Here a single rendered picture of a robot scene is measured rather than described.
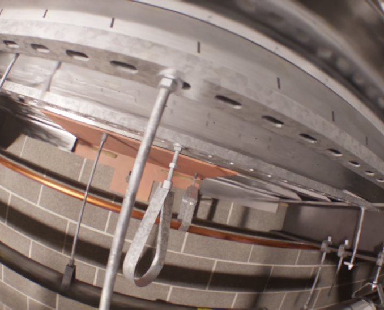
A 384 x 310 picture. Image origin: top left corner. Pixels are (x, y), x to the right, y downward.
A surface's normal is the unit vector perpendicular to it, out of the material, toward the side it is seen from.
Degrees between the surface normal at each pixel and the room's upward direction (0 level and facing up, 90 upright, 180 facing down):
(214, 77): 90
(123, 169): 90
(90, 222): 90
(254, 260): 90
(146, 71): 180
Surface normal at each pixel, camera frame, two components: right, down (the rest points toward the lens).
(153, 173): 0.22, -0.15
